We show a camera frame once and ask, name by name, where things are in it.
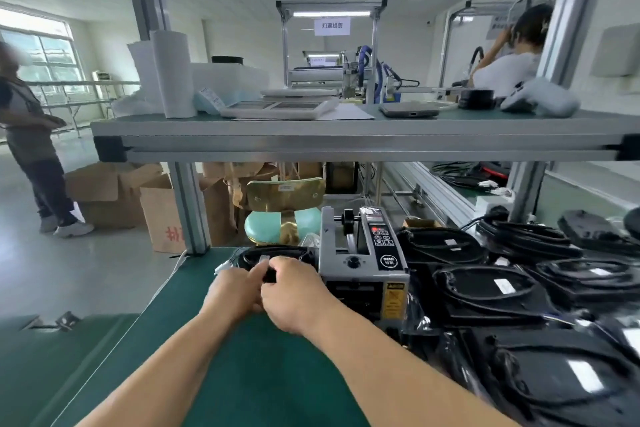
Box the grey tape dispenser machine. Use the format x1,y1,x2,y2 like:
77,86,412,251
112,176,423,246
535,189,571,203
318,205,411,328

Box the group of bagged black lamps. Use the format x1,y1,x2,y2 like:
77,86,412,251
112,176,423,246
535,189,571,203
398,209,640,427

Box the aluminium workstation frame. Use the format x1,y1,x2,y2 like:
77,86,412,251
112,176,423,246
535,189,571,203
277,0,388,103

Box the finished bagged lamp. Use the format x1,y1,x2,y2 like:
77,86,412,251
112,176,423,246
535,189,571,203
228,244,321,288

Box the white handset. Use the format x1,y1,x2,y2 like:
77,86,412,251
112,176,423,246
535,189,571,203
193,88,229,115

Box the grey wall electrical box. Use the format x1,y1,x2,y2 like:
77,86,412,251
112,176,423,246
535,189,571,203
590,23,640,77

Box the white paper sheet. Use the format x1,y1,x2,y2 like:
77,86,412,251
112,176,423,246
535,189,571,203
320,101,376,123

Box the green round stool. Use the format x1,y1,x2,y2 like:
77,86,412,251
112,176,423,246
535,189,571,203
244,207,323,247

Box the white hanging sign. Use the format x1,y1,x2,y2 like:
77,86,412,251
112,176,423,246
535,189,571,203
314,17,352,37

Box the bundle of black cables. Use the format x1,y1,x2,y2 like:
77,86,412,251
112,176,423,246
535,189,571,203
430,161,511,187

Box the unbagged black lamps with cables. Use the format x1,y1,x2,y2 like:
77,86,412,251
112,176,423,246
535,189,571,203
558,203,640,258

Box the grey barcode scanner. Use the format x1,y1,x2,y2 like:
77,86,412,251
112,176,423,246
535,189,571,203
500,76,581,119

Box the open cardboard box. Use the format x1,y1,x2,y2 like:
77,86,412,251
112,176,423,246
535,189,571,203
140,174,236,255
65,161,163,231

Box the metal floor bracket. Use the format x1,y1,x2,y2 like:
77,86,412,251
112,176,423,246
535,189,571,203
20,312,83,333

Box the person's left hand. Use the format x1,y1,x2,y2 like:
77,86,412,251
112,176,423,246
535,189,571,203
200,260,272,329

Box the person's left forearm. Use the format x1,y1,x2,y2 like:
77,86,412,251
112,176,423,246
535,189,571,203
78,312,261,427

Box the grey metal shelf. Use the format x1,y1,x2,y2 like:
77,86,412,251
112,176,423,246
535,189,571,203
92,106,640,165

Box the black cup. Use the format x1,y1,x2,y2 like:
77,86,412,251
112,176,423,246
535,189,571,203
457,88,496,111

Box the window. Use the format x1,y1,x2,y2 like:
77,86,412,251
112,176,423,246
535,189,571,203
0,6,106,137

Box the person's right hand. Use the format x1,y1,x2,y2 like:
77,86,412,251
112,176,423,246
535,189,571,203
260,256,345,339

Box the black phone on shelf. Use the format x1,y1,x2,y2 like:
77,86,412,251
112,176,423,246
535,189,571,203
380,101,441,119

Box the person's right forearm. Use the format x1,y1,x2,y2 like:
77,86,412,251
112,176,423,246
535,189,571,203
305,306,521,427

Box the white power socket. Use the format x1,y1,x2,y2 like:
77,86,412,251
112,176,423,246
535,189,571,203
475,196,513,221

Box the white box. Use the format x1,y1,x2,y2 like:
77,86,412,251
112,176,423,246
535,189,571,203
190,61,271,103

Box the white flat scale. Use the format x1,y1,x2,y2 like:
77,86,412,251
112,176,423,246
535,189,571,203
220,96,341,121

